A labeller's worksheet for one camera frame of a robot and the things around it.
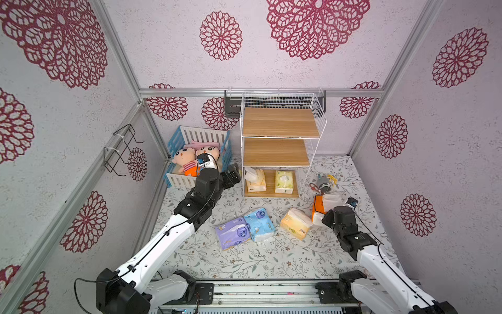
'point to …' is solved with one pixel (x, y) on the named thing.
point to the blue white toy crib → (184, 135)
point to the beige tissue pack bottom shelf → (255, 180)
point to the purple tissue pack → (233, 232)
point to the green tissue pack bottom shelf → (284, 182)
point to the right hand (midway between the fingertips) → (331, 215)
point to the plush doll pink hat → (201, 148)
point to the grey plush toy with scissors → (325, 184)
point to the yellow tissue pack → (297, 222)
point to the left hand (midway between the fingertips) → (228, 169)
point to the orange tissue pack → (323, 203)
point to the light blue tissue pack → (260, 224)
